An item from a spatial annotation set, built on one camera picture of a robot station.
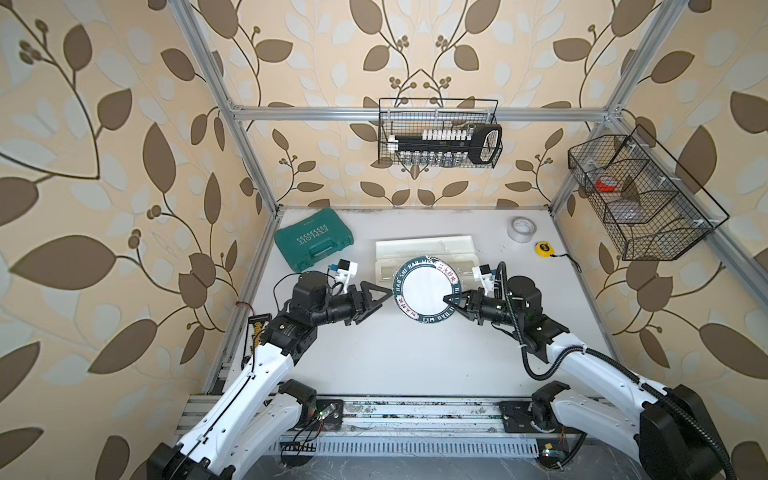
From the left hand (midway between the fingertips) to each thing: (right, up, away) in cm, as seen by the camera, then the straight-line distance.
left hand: (382, 296), depth 69 cm
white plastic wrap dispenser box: (+26, +9, +37) cm, 46 cm away
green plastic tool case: (-26, +13, +37) cm, 47 cm away
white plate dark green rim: (+10, +1, +8) cm, 13 cm away
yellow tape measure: (+56, +10, +36) cm, 67 cm away
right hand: (+15, -2, +7) cm, 17 cm away
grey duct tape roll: (+51, +17, +43) cm, 69 cm away
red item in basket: (+61, +29, +12) cm, 68 cm away
